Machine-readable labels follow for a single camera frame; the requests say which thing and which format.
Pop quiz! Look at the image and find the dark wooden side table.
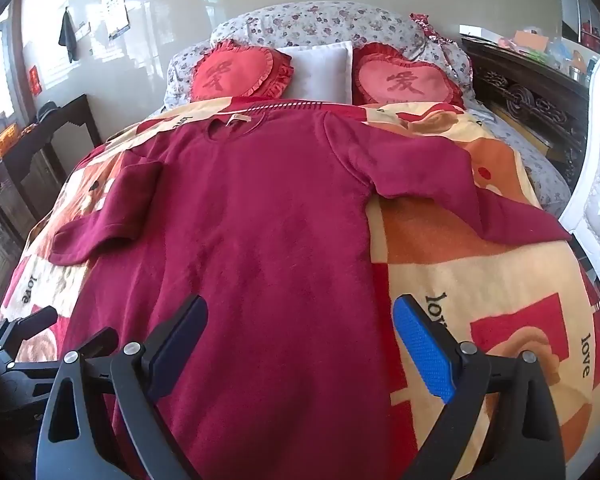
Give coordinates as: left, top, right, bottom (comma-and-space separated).
2, 94, 104, 226

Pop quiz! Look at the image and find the colourful clutter pile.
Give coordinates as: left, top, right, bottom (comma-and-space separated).
500, 24, 600, 86

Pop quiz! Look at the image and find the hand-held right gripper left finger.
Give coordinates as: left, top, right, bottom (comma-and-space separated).
36, 294, 209, 480

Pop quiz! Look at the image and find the dark hanging cloth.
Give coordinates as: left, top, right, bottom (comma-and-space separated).
58, 7, 79, 64

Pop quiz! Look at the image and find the floral folded quilt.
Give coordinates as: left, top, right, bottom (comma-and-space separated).
165, 1, 476, 111

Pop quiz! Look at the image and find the dark carved wooden headboard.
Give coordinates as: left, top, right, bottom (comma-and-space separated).
460, 35, 600, 196

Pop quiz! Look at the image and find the orange and cream printed blanket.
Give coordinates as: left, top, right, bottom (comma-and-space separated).
0, 97, 600, 480

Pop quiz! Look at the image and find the maroon knit sweater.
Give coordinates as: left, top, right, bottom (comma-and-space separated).
47, 110, 573, 480

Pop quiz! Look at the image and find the dark wooden low cabinet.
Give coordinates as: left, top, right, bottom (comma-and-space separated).
0, 160, 33, 321

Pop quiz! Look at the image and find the wall calendar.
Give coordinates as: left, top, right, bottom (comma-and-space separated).
101, 0, 131, 41

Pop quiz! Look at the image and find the red heart pillow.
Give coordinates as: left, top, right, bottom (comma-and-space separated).
190, 40, 295, 102
352, 42, 466, 109

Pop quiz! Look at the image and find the black hat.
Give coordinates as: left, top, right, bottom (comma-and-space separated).
35, 101, 64, 124

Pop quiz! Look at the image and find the white square pillow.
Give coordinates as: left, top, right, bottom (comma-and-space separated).
275, 40, 355, 104

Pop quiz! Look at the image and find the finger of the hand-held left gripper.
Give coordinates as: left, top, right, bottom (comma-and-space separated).
0, 359, 63, 402
0, 305, 59, 361

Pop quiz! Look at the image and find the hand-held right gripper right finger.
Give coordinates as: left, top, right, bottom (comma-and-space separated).
392, 294, 567, 480

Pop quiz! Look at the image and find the red patterned cloth bundle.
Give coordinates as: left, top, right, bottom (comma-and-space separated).
410, 10, 462, 47

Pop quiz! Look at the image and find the floral bed sheet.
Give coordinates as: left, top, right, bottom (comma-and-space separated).
472, 105, 575, 221

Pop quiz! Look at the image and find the orange basket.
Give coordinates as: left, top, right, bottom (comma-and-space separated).
0, 122, 21, 159

